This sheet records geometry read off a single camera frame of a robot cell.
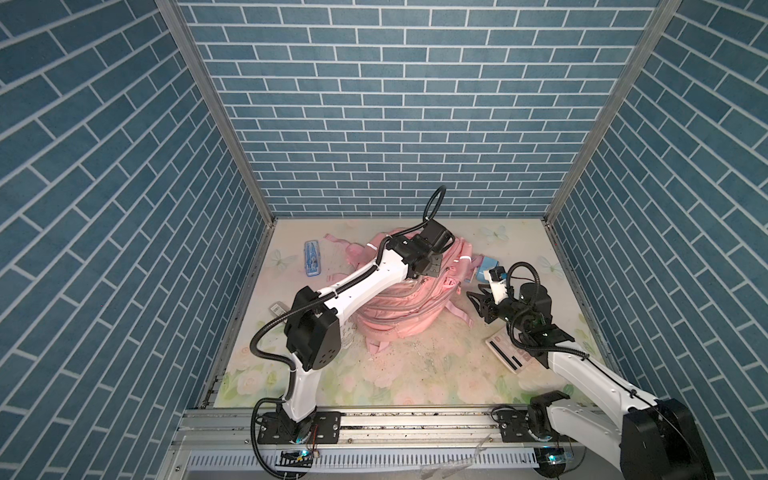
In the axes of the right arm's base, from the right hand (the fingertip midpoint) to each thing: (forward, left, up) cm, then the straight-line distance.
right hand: (472, 286), depth 84 cm
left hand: (+5, +12, +3) cm, 14 cm away
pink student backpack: (-8, +17, -1) cm, 19 cm away
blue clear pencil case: (+17, +55, -13) cm, 58 cm away
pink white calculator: (-14, -12, -13) cm, 23 cm away
